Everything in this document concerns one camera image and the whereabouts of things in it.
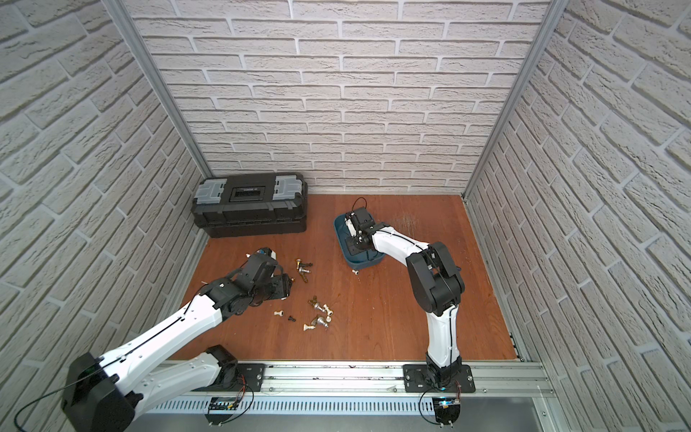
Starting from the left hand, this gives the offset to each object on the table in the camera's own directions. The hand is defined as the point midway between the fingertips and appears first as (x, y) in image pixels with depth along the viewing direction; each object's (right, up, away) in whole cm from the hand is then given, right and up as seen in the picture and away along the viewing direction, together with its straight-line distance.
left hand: (289, 280), depth 81 cm
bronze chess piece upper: (+2, -2, +12) cm, 13 cm away
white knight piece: (+5, -15, +1) cm, 16 cm away
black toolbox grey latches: (-16, +24, +11) cm, 31 cm away
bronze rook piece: (+10, -13, +2) cm, 16 cm away
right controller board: (+45, -33, -11) cm, 57 cm away
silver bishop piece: (+8, -10, +4) cm, 13 cm away
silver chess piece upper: (+1, +1, +13) cm, 14 cm away
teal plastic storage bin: (+21, +4, +12) cm, 24 cm away
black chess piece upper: (+2, +2, +15) cm, 16 cm away
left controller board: (-17, -32, -8) cm, 38 cm away
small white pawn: (+21, 0, +14) cm, 25 cm away
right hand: (+22, +10, +18) cm, 30 cm away
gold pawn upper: (-1, +3, +16) cm, 16 cm away
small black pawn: (0, -14, +4) cm, 14 cm away
